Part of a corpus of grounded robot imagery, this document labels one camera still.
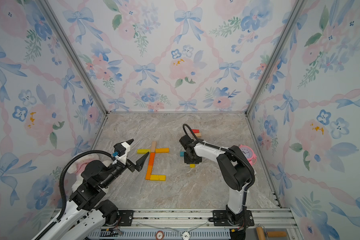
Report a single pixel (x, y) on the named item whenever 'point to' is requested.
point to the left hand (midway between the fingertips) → (139, 145)
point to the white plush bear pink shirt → (78, 167)
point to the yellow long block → (158, 178)
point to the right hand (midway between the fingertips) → (191, 160)
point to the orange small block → (148, 172)
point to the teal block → (182, 153)
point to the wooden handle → (272, 234)
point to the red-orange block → (151, 158)
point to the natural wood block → (153, 146)
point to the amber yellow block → (162, 150)
